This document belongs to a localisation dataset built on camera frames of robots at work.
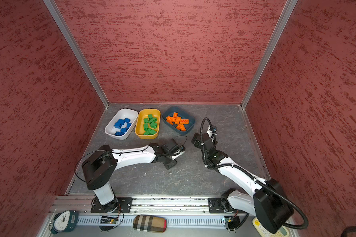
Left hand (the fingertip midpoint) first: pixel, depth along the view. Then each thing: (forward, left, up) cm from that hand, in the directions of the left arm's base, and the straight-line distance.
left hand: (170, 162), depth 88 cm
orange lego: (+39, -1, -1) cm, 39 cm away
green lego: (+36, +18, +1) cm, 40 cm away
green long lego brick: (+32, +15, +1) cm, 36 cm away
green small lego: (+28, +15, 0) cm, 32 cm away
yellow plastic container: (+35, +24, 0) cm, 42 cm away
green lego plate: (+22, +17, +1) cm, 28 cm away
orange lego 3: (+32, -8, 0) cm, 33 cm away
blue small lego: (+24, +36, -1) cm, 43 cm away
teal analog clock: (-30, +47, +3) cm, 56 cm away
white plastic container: (+37, +39, +2) cm, 54 cm away
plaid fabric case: (-30, +8, +2) cm, 31 cm away
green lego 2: (+28, +20, -1) cm, 34 cm away
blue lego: (+27, +40, +1) cm, 48 cm away
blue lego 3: (+26, +32, +2) cm, 41 cm away
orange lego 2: (+33, -3, +1) cm, 33 cm away
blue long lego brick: (+20, +38, +1) cm, 43 cm away
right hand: (+10, -17, +11) cm, 23 cm away
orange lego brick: (+34, +2, 0) cm, 34 cm away
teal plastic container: (+25, -6, +1) cm, 26 cm away
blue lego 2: (+33, +35, -1) cm, 48 cm away
